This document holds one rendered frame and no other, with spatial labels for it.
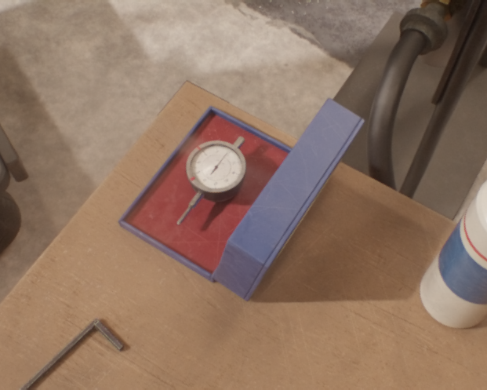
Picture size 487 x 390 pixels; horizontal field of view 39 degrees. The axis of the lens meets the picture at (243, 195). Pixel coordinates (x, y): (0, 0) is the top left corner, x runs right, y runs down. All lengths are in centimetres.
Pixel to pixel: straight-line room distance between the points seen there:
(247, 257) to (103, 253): 18
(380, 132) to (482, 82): 62
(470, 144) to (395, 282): 69
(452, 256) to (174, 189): 28
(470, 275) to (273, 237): 15
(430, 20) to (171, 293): 45
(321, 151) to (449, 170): 73
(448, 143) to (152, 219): 76
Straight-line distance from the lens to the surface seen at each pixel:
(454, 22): 102
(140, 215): 67
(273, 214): 54
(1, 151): 93
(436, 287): 61
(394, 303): 65
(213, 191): 64
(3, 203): 111
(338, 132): 58
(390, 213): 68
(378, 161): 83
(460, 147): 131
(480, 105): 137
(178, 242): 65
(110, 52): 141
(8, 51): 147
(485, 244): 51
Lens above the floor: 107
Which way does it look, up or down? 62 degrees down
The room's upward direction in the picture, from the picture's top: straight up
